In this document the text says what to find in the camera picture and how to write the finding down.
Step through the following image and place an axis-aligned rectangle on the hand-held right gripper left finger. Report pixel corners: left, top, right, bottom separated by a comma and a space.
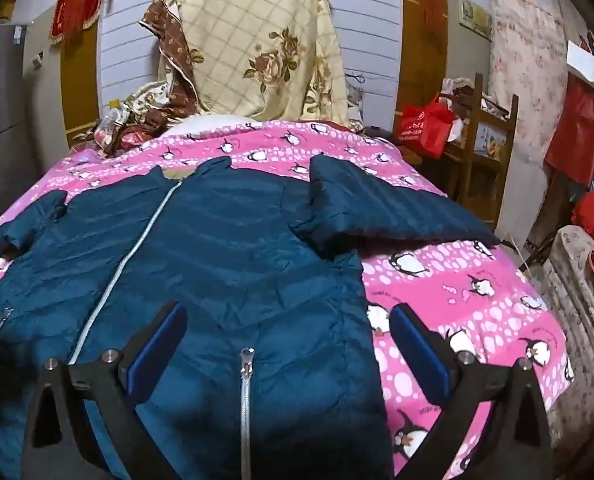
22, 302, 188, 480

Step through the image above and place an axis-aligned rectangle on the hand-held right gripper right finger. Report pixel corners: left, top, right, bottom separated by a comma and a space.
391, 304, 550, 480

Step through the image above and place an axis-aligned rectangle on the dark blue puffer jacket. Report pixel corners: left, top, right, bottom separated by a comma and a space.
0, 155, 500, 480

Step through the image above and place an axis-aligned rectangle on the pink penguin print blanket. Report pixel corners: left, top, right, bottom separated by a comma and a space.
0, 120, 575, 480

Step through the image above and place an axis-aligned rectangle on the floral covered sofa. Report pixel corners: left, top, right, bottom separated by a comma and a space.
542, 225, 594, 436

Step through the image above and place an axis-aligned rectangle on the wooden chair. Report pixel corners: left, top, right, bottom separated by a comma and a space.
439, 72, 520, 211

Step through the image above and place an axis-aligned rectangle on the red shopping bag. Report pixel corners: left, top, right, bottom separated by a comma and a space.
399, 100, 455, 158

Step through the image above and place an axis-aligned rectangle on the white pillow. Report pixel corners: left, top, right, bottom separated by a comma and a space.
167, 114, 268, 137

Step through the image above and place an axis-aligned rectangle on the clear plastic bottle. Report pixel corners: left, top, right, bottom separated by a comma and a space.
97, 101, 128, 136

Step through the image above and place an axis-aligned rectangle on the brown floral cloth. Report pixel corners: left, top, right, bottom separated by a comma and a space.
94, 0, 200, 156

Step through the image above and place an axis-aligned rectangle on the grey patterned cushion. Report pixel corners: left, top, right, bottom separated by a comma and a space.
347, 72, 366, 121

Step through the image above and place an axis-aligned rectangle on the red hanging garment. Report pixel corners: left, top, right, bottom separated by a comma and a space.
544, 77, 594, 186

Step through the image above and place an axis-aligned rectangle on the pink floral curtain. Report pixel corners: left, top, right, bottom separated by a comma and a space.
489, 0, 585, 161

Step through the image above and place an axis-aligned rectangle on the cream floral checked sheet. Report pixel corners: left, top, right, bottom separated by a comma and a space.
157, 0, 350, 126

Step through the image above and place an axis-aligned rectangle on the white paper box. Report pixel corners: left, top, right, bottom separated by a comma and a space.
567, 40, 594, 82

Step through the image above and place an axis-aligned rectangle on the red knot wall ornament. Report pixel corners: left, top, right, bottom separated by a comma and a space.
412, 0, 450, 91

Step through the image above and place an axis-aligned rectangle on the small wall picture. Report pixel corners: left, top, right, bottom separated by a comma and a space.
459, 0, 492, 41

